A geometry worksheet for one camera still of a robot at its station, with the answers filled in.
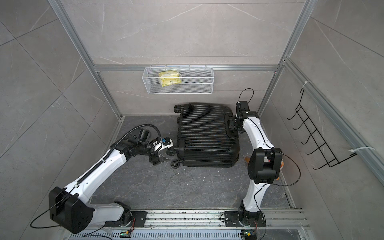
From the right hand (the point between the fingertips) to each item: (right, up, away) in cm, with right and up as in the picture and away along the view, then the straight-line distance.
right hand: (236, 126), depth 92 cm
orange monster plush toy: (+7, -21, 0) cm, 22 cm away
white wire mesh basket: (-26, +30, +4) cm, 40 cm away
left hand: (-41, -12, -14) cm, 45 cm away
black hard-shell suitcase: (-21, -7, -12) cm, 25 cm away
